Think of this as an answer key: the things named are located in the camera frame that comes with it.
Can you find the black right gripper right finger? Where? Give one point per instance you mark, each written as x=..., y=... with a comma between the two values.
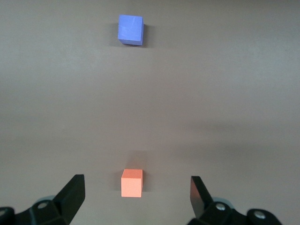
x=199, y=199

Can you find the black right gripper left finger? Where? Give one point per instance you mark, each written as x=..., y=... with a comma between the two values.
x=70, y=194

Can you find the orange block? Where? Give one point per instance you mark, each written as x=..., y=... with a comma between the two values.
x=131, y=185

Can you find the purple block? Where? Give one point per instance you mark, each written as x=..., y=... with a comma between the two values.
x=130, y=29

